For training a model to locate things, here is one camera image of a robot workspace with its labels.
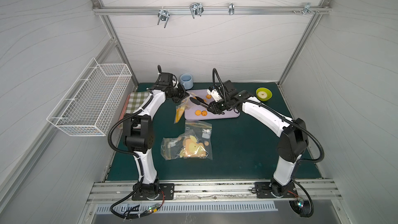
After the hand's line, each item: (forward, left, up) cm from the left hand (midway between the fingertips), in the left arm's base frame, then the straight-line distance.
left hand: (191, 93), depth 91 cm
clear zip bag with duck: (-27, +2, -14) cm, 30 cm away
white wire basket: (-21, +43, +13) cm, 50 cm away
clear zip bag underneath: (-15, -8, -17) cm, 24 cm away
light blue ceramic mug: (+22, +5, -10) cm, 24 cm away
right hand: (-9, -11, 0) cm, 15 cm away
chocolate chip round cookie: (-3, -8, -16) cm, 18 cm away
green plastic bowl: (+14, -51, -15) cm, 55 cm away
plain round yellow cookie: (-3, -4, -16) cm, 17 cm away
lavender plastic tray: (-2, -1, -16) cm, 16 cm away
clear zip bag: (-4, +7, -10) cm, 12 cm away
